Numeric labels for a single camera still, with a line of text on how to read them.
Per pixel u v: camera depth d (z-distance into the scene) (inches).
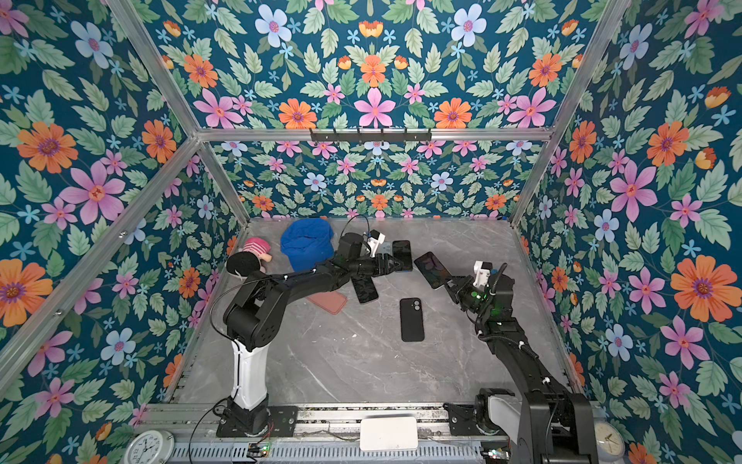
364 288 40.2
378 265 33.1
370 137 36.7
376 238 34.7
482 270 30.3
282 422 28.9
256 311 21.0
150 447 26.5
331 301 37.3
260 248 41.1
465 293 28.9
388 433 26.6
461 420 28.8
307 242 43.1
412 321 36.0
